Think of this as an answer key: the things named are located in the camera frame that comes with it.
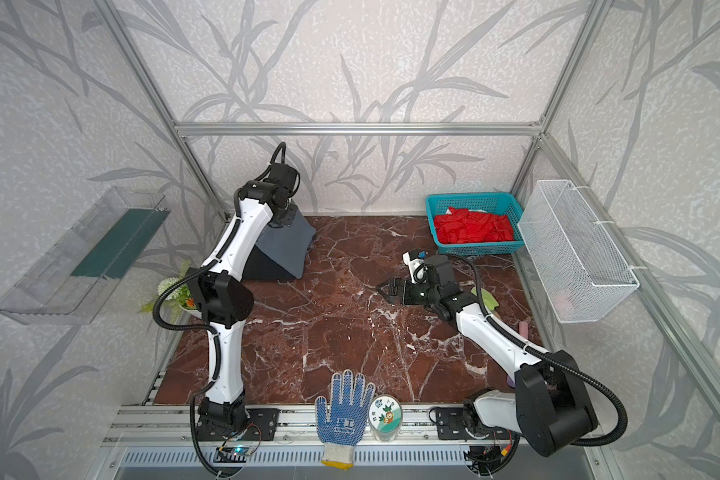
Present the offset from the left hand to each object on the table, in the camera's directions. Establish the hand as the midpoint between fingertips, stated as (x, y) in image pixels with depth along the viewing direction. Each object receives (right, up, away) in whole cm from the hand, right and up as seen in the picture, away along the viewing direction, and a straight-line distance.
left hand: (280, 204), depth 91 cm
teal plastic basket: (+78, +4, +24) cm, 82 cm away
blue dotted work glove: (+21, -58, -19) cm, 64 cm away
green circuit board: (-2, -61, -20) cm, 65 cm away
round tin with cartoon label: (+32, -52, -23) cm, 65 cm away
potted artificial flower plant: (-26, -29, -7) cm, 40 cm away
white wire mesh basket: (+73, -17, -29) cm, 80 cm away
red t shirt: (+61, -6, +19) cm, 64 cm away
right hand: (+34, -22, -8) cm, 41 cm away
